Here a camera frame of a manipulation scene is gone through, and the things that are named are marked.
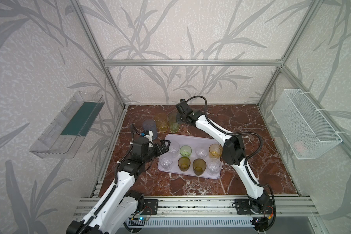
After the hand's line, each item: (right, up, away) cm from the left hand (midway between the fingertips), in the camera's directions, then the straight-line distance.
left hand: (165, 144), depth 79 cm
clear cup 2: (+22, -7, +14) cm, 27 cm away
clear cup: (-1, -13, +10) cm, 16 cm away
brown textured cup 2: (+10, -13, +8) cm, 18 cm away
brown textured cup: (+19, -14, +6) cm, 24 cm away
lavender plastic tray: (+14, -8, +8) cm, 18 cm away
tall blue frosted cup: (-13, +10, +20) cm, 26 cm away
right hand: (+7, +16, +18) cm, 25 cm away
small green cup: (+11, -6, +12) cm, 18 cm away
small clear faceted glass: (+28, -15, +8) cm, 33 cm away
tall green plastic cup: (+3, +9, +26) cm, 28 cm away
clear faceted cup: (+4, -4, +10) cm, 11 cm away
